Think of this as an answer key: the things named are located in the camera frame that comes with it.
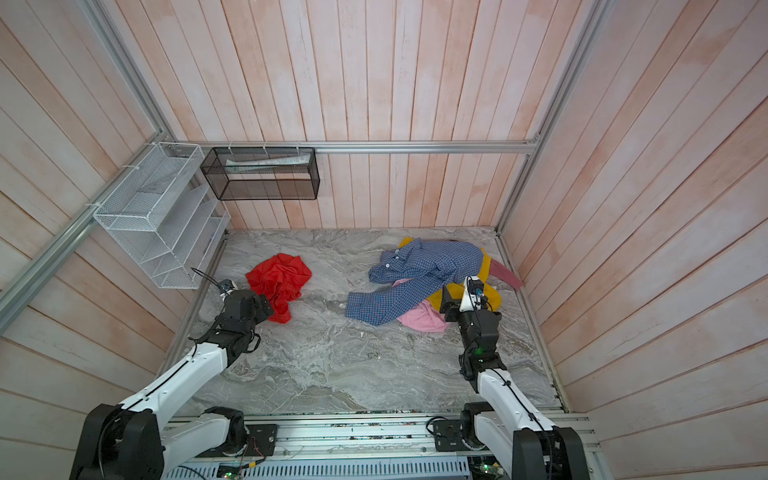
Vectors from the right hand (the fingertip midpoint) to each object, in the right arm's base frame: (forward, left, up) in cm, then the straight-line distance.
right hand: (458, 285), depth 83 cm
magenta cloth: (+19, -20, -17) cm, 32 cm away
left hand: (-5, +61, -6) cm, 61 cm away
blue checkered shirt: (+8, +9, -2) cm, 12 cm away
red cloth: (+7, +55, -7) cm, 56 cm away
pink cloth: (-2, +8, -14) cm, 17 cm away
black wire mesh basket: (+41, +65, +9) cm, 78 cm away
